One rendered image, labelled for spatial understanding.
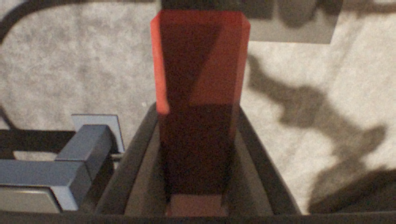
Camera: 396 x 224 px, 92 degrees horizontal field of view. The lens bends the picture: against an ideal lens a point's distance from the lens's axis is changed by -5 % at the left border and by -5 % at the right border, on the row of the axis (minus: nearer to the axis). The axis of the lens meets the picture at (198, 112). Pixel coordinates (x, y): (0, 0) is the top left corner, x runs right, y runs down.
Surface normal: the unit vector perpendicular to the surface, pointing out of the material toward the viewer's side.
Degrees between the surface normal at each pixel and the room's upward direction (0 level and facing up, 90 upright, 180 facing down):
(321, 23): 0
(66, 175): 90
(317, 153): 0
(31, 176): 90
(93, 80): 0
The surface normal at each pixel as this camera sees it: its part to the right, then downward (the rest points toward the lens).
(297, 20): 0.01, 0.50
